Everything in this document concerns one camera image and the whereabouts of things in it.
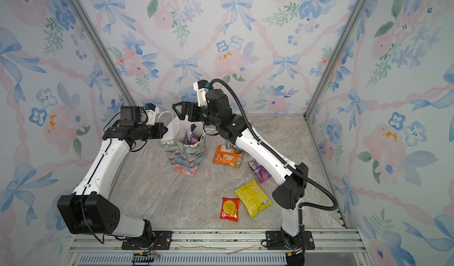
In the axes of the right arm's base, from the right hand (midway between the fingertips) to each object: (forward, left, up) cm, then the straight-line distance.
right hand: (181, 104), depth 67 cm
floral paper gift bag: (-8, +3, -26) cm, 28 cm away
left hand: (+2, +10, -15) cm, 19 cm away
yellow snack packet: (-20, -28, -39) cm, 52 cm away
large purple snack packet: (+2, +1, -25) cm, 25 cm away
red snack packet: (-25, -18, -41) cm, 51 cm away
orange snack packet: (+2, -17, -39) cm, 42 cm away
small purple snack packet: (-9, -35, -40) cm, 53 cm away
